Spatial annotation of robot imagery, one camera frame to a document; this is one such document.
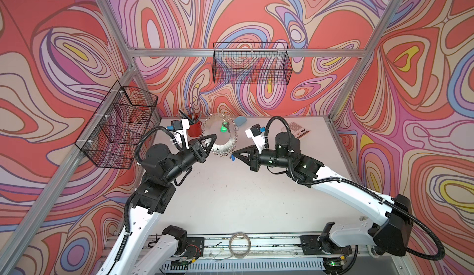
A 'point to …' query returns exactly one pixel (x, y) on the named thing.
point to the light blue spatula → (239, 120)
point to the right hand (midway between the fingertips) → (237, 158)
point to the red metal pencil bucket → (195, 129)
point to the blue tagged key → (232, 157)
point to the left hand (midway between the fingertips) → (219, 137)
